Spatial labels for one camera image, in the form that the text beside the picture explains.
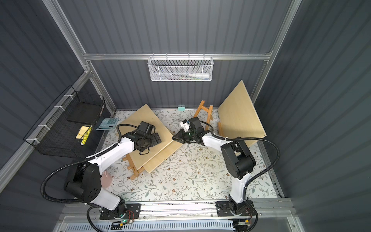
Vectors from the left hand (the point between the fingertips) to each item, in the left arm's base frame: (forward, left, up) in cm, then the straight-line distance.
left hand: (156, 143), depth 88 cm
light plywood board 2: (-6, -4, -6) cm, 9 cm away
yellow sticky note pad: (-2, +37, +15) cm, 40 cm away
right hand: (+2, -11, +3) cm, 11 cm away
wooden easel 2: (+17, -33, +11) cm, 39 cm away
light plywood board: (+30, +15, -6) cm, 34 cm away
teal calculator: (+23, +42, -8) cm, 48 cm away
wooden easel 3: (-13, +14, -6) cm, 20 cm away
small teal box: (+40, -14, -8) cm, 43 cm away
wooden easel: (+13, -42, -4) cm, 44 cm away
